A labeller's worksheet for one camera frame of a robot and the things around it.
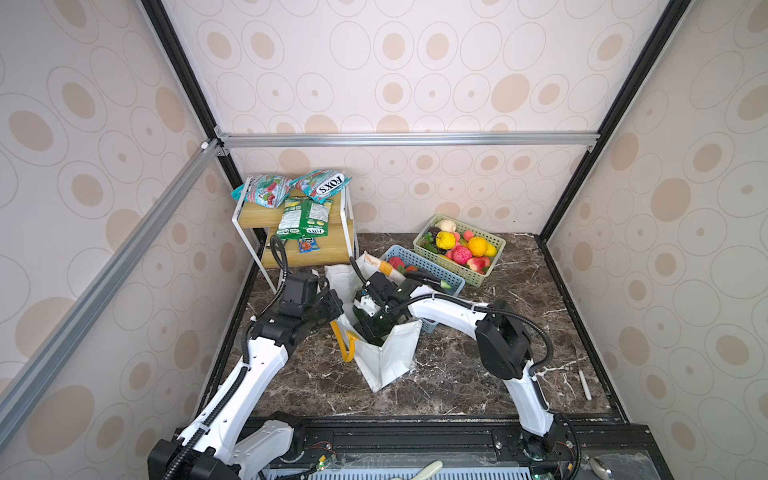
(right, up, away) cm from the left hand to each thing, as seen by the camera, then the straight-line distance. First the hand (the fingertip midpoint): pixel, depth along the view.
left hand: (351, 297), depth 77 cm
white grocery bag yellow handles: (+9, -19, +6) cm, 22 cm away
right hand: (+3, -13, +11) cm, 17 cm away
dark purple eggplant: (+24, +3, +23) cm, 33 cm away
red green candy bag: (-24, +29, +4) cm, 38 cm away
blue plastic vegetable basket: (+29, +3, +24) cm, 38 cm away
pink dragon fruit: (+35, +12, +28) cm, 46 cm away
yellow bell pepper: (+30, +17, +29) cm, 45 cm away
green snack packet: (-11, +20, -2) cm, 23 cm away
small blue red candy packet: (-16, +14, +18) cm, 28 cm away
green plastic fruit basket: (+44, +14, +29) cm, 54 cm away
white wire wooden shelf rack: (-5, +13, +11) cm, 18 cm away
